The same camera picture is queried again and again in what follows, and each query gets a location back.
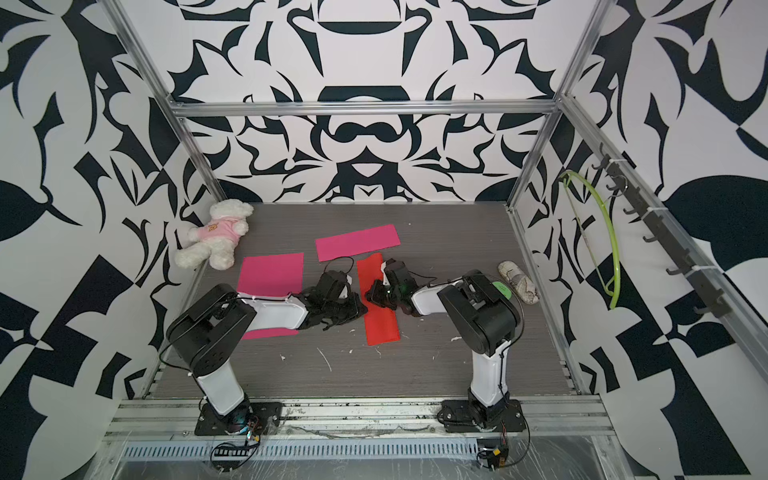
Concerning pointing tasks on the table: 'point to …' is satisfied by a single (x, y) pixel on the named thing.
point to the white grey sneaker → (519, 282)
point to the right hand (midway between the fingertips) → (363, 290)
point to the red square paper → (382, 323)
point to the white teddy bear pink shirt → (217, 239)
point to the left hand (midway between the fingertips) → (369, 304)
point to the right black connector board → (493, 458)
